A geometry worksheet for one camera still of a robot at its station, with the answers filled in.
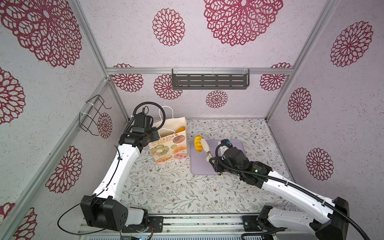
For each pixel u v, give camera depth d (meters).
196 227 0.73
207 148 0.78
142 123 0.57
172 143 0.83
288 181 0.46
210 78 0.95
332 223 0.38
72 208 0.37
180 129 0.91
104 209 0.38
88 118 0.75
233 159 0.54
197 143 0.82
